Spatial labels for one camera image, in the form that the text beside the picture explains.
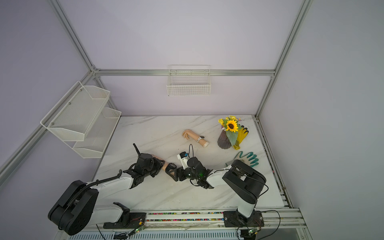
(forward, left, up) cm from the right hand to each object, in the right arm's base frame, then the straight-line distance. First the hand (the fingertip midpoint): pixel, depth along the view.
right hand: (173, 173), depth 86 cm
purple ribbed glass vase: (+20, -32, +3) cm, 38 cm away
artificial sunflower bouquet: (+19, -33, +21) cm, 43 cm away
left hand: (+7, +6, 0) cm, 9 cm away
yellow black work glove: (+30, -47, -3) cm, 56 cm away
